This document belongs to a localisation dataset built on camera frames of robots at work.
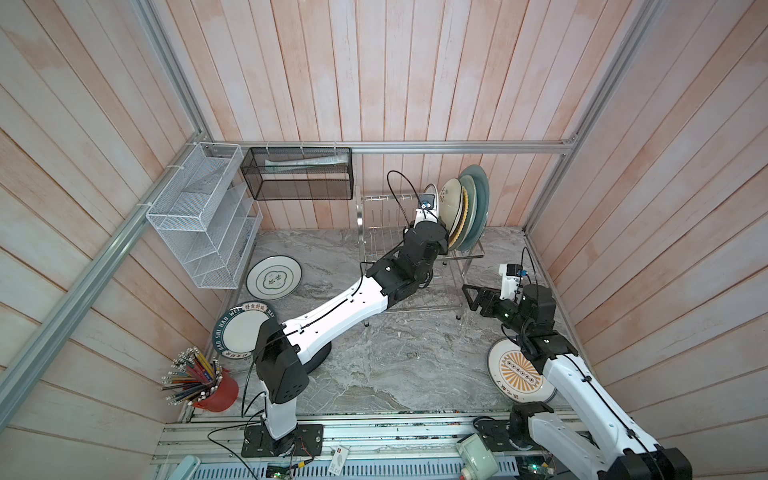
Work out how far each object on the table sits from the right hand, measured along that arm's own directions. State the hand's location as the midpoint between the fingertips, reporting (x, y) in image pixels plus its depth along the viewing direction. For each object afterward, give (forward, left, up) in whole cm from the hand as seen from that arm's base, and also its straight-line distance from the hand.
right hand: (473, 287), depth 80 cm
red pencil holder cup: (-25, +71, -7) cm, 76 cm away
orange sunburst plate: (-17, -14, -19) cm, 29 cm away
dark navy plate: (-15, +44, -17) cm, 49 cm away
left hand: (+7, +12, +18) cm, 22 cm away
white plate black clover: (+14, +65, -17) cm, 68 cm away
